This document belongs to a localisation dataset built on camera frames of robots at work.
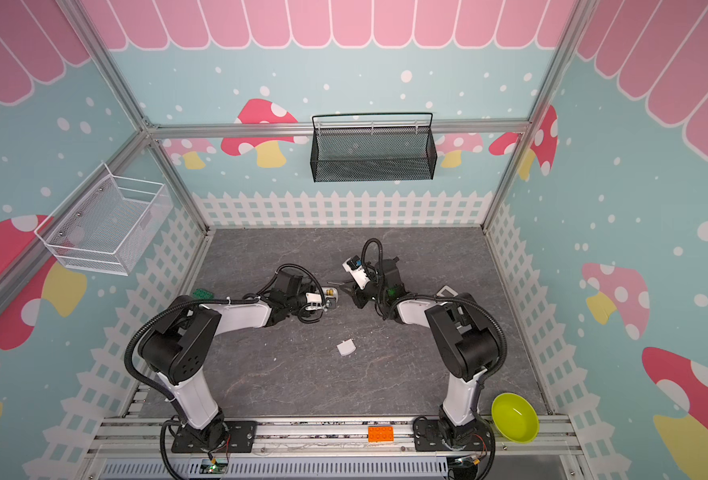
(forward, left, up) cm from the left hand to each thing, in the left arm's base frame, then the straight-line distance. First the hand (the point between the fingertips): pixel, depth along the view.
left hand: (313, 292), depth 98 cm
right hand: (-1, -10, +7) cm, 13 cm away
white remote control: (-8, -7, +10) cm, 15 cm away
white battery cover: (-17, -12, -3) cm, 21 cm away
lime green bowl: (-36, -57, -2) cm, 67 cm away
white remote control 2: (+3, -46, -1) cm, 46 cm away
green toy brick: (0, +38, -2) cm, 38 cm away
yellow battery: (-2, -6, +3) cm, 7 cm away
